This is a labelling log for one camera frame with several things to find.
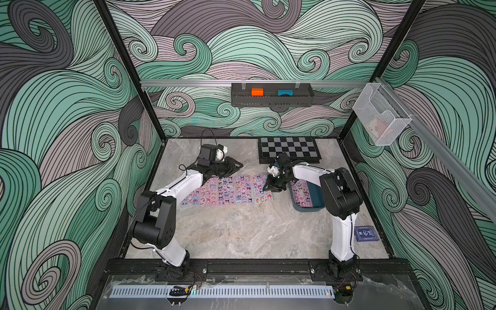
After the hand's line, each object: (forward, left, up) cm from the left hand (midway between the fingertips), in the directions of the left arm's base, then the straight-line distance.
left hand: (241, 164), depth 86 cm
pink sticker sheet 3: (-5, +8, -17) cm, 19 cm away
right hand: (-3, -13, -18) cm, 22 cm away
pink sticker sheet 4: (-3, -1, -18) cm, 18 cm away
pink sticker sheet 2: (-5, +17, -17) cm, 24 cm away
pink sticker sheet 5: (-7, -9, -17) cm, 20 cm away
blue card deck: (-25, -54, -16) cm, 62 cm away
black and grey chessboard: (+22, -35, -14) cm, 44 cm away
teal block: (+33, -19, +16) cm, 42 cm away
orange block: (+31, -7, +17) cm, 37 cm away
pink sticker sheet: (-9, +24, -17) cm, 31 cm away
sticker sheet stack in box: (-6, -30, -16) cm, 35 cm away
